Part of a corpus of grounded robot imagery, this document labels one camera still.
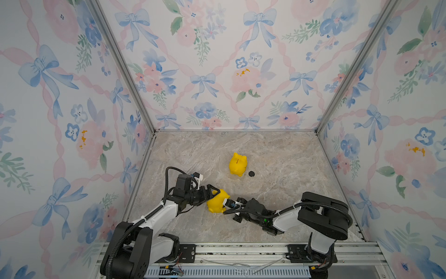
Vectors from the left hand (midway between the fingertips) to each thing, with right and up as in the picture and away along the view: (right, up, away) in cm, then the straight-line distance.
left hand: (216, 194), depth 85 cm
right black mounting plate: (+35, -22, -11) cm, 43 cm away
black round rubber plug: (+20, +8, +15) cm, 26 cm away
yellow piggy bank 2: (+11, +14, +8) cm, 20 cm away
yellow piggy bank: (0, -4, -5) cm, 6 cm away
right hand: (+5, -4, -1) cm, 6 cm away
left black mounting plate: (-12, -22, -11) cm, 27 cm away
